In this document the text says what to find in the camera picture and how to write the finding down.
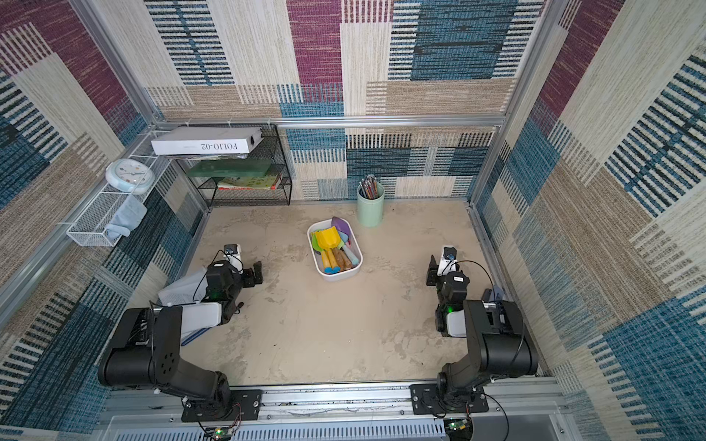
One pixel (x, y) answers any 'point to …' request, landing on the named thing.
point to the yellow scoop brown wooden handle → (330, 238)
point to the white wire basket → (104, 222)
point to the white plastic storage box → (318, 260)
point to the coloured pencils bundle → (370, 186)
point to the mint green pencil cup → (370, 210)
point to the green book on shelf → (229, 168)
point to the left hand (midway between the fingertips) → (245, 262)
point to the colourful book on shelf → (249, 183)
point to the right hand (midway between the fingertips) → (442, 253)
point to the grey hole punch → (486, 296)
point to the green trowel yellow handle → (315, 243)
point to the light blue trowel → (353, 259)
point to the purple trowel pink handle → (341, 224)
